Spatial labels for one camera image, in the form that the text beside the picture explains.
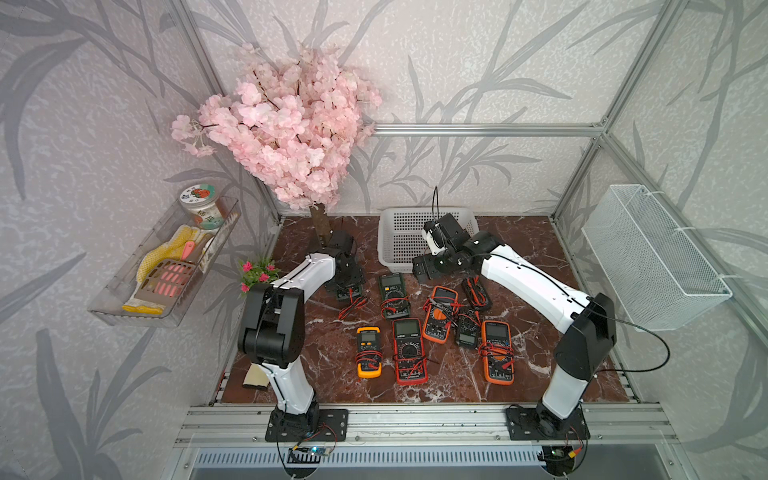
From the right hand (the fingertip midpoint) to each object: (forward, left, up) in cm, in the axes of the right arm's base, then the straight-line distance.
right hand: (427, 265), depth 83 cm
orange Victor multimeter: (-5, -5, -13) cm, 15 cm away
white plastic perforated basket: (+28, +8, -18) cm, 34 cm away
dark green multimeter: (-2, +24, -11) cm, 26 cm away
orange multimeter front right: (-19, -19, -15) cm, 31 cm away
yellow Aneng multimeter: (-20, +17, -13) cm, 29 cm away
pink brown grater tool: (-15, +55, +17) cm, 60 cm away
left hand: (+3, +24, -13) cm, 27 cm away
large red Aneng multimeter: (-20, +5, -16) cm, 26 cm away
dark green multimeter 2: (+1, +10, -16) cm, 19 cm away
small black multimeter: (-13, -12, -15) cm, 23 cm away
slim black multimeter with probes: (-1, -16, -14) cm, 22 cm away
